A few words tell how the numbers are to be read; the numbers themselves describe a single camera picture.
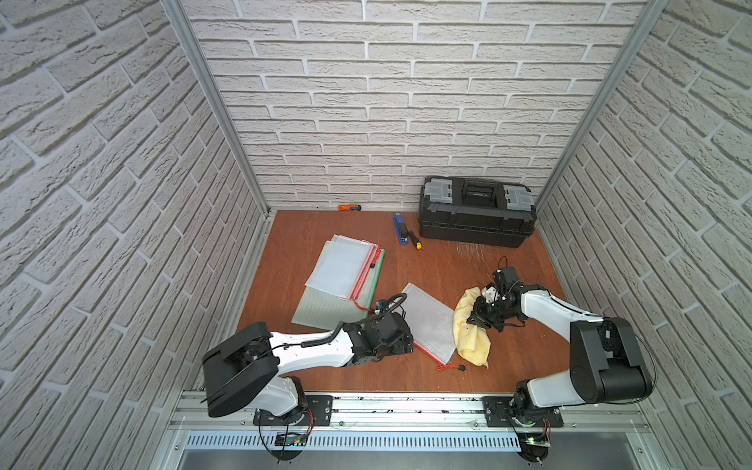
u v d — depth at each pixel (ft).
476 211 3.20
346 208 3.99
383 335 2.12
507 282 2.44
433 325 2.90
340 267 3.39
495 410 2.42
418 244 3.50
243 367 1.37
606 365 1.44
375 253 3.48
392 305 2.40
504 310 2.49
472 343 2.66
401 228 3.69
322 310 3.20
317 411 2.40
